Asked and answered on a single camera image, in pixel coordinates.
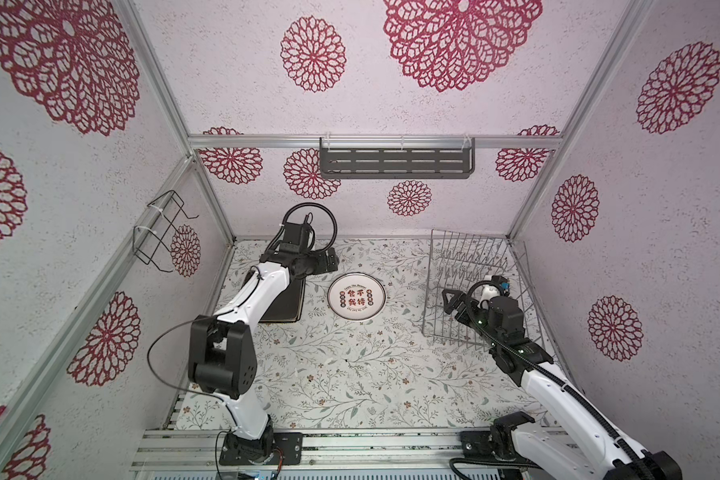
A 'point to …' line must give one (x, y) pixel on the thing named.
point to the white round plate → (356, 296)
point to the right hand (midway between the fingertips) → (453, 293)
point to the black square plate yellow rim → (288, 305)
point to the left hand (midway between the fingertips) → (325, 268)
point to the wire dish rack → (457, 261)
